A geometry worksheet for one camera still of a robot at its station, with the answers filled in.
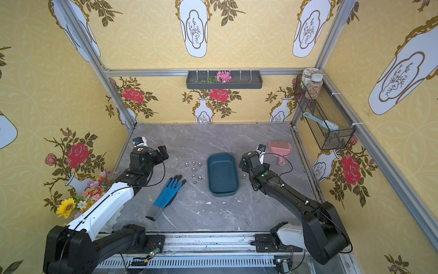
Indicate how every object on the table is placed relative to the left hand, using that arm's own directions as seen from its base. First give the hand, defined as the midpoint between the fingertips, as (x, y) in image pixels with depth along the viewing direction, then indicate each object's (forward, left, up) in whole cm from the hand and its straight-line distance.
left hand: (151, 149), depth 84 cm
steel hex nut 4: (-1, -19, -18) cm, 26 cm away
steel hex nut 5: (-5, -19, -18) cm, 27 cm away
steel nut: (-7, -48, -18) cm, 51 cm away
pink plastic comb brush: (+11, -71, -16) cm, 74 cm away
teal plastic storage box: (-5, -36, -18) cm, 40 cm away
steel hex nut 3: (+2, -22, -19) cm, 29 cm away
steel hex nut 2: (+3, -18, -19) cm, 26 cm away
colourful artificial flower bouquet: (-27, +23, +1) cm, 36 cm away
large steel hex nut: (-6, -23, -18) cm, 30 cm away
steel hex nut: (+2, -14, -19) cm, 24 cm away
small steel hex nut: (-10, -20, -18) cm, 29 cm away
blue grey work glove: (-18, -7, -17) cm, 25 cm away
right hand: (-3, -52, -6) cm, 53 cm away
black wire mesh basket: (+15, -88, +11) cm, 90 cm away
